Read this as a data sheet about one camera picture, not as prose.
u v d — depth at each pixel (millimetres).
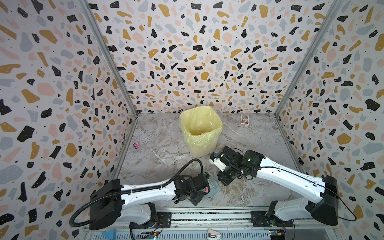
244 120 1167
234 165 550
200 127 1003
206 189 615
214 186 798
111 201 402
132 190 438
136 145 1001
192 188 589
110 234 692
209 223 733
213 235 687
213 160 667
